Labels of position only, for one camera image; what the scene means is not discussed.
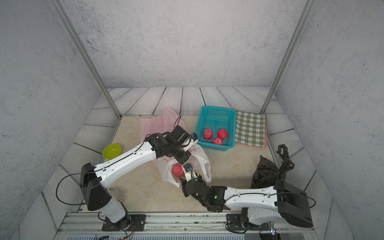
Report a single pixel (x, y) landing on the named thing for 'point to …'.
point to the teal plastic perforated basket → (215, 128)
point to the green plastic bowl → (111, 151)
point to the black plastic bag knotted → (267, 173)
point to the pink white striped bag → (199, 160)
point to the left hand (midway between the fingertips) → (191, 157)
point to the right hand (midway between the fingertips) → (183, 178)
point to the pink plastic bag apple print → (164, 123)
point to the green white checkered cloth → (250, 128)
